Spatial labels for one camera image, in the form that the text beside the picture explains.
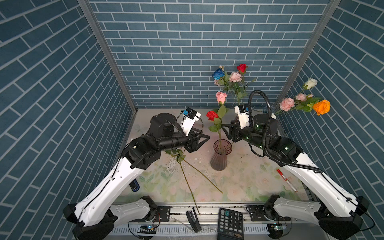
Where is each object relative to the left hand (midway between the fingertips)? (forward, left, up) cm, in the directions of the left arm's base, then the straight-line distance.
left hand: (206, 136), depth 57 cm
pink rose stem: (+25, -53, -5) cm, 59 cm away
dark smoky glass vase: (+8, -11, -23) cm, 27 cm away
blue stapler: (-7, +37, -36) cm, 52 cm away
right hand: (+9, -9, -2) cm, 13 cm away
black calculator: (-25, -12, -37) cm, 46 cm away
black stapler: (-23, +5, -37) cm, 44 cm away
